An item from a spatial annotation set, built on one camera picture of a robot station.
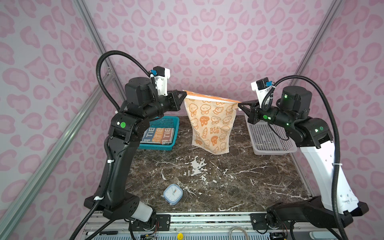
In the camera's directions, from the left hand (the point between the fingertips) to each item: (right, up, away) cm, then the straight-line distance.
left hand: (185, 88), depth 55 cm
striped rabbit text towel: (-23, -20, +49) cm, 58 cm away
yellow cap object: (-3, -60, +8) cm, 61 cm away
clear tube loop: (+20, -63, +14) cm, 67 cm away
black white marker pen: (-40, -64, +15) cm, 76 cm away
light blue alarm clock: (-8, -50, +25) cm, 56 cm away
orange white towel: (+11, -11, +17) cm, 23 cm away
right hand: (+21, -4, +3) cm, 22 cm away
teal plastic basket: (-21, -10, +55) cm, 60 cm away
